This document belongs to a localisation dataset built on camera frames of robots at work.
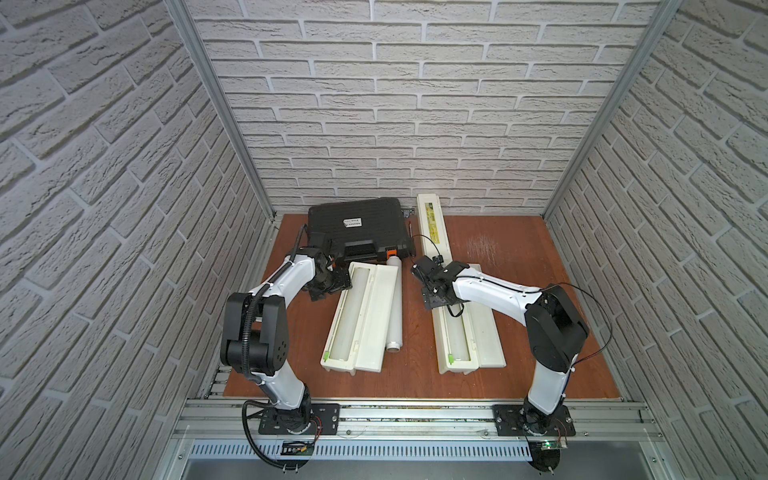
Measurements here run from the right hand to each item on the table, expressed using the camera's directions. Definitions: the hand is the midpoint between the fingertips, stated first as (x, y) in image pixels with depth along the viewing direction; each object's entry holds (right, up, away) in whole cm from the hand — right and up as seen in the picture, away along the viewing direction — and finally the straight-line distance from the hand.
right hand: (450, 295), depth 91 cm
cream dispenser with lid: (-28, -10, -10) cm, 32 cm away
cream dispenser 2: (+2, -10, -10) cm, 14 cm away
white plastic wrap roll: (-18, -11, -8) cm, 22 cm away
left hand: (-34, +3, 0) cm, 34 cm away
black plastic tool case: (-32, +21, +19) cm, 43 cm away
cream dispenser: (-3, +20, +12) cm, 23 cm away
